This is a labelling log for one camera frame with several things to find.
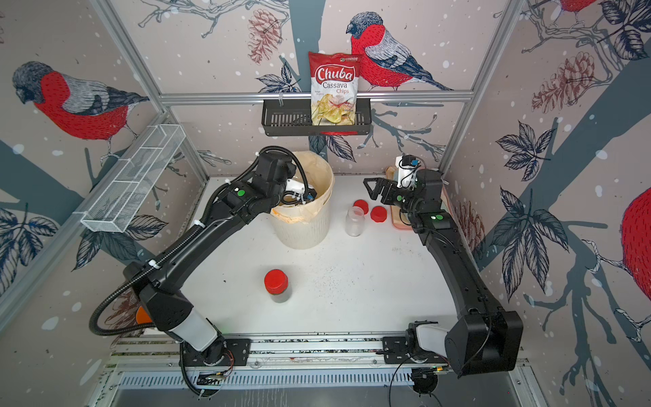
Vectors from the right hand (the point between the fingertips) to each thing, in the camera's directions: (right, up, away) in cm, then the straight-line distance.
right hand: (373, 180), depth 76 cm
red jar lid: (+1, -8, +32) cm, 33 cm away
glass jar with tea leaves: (-4, -14, +18) cm, 23 cm away
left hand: (-28, +7, -4) cm, 29 cm away
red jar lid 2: (+7, -12, +30) cm, 33 cm away
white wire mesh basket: (-75, -7, -5) cm, 75 cm away
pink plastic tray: (+14, -15, +27) cm, 34 cm away
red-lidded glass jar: (-30, -31, -2) cm, 43 cm away
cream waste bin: (-22, -14, +4) cm, 27 cm away
